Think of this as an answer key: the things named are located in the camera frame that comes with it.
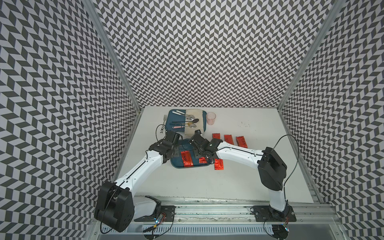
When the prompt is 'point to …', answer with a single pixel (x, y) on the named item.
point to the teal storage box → (177, 162)
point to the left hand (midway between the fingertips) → (171, 151)
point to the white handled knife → (178, 113)
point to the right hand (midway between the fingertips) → (199, 151)
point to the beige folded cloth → (191, 114)
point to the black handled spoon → (194, 121)
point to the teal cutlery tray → (175, 120)
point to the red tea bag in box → (186, 157)
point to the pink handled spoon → (191, 126)
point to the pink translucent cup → (211, 117)
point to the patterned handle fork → (165, 119)
